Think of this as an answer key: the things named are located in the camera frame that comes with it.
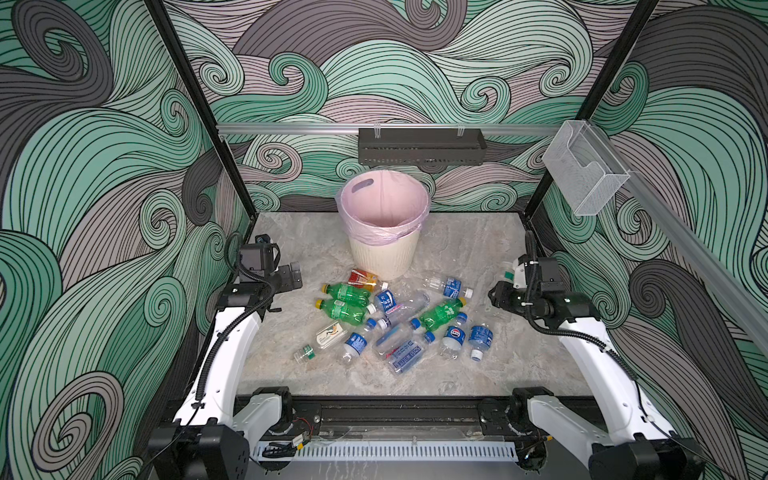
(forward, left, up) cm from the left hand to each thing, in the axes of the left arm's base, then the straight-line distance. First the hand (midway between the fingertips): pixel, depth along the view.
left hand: (279, 270), depth 79 cm
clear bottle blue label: (+4, -50, -14) cm, 52 cm away
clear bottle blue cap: (-13, -21, -15) cm, 29 cm away
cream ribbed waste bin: (+9, -30, -7) cm, 32 cm away
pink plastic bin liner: (+32, -28, -6) cm, 43 cm away
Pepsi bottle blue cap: (-12, -49, -14) cm, 52 cm away
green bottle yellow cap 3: (-4, -47, -17) cm, 50 cm away
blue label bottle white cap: (-1, -29, -14) cm, 33 cm away
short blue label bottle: (-12, -56, -14) cm, 59 cm away
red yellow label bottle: (+7, -22, -15) cm, 27 cm away
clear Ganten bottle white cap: (-4, -35, -17) cm, 39 cm away
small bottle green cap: (-16, -8, -17) cm, 24 cm away
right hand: (-4, -59, -3) cm, 60 cm away
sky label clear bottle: (-16, -36, -15) cm, 42 cm away
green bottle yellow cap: (+3, -17, -16) cm, 23 cm away
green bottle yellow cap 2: (-3, -18, -17) cm, 25 cm away
